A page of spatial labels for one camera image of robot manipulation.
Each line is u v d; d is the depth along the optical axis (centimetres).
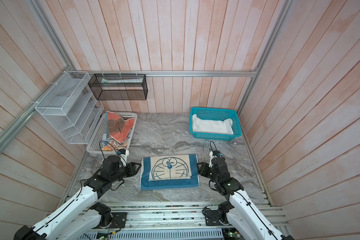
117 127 110
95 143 95
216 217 73
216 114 114
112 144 98
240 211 51
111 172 62
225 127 109
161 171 88
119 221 73
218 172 62
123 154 73
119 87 105
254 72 93
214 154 73
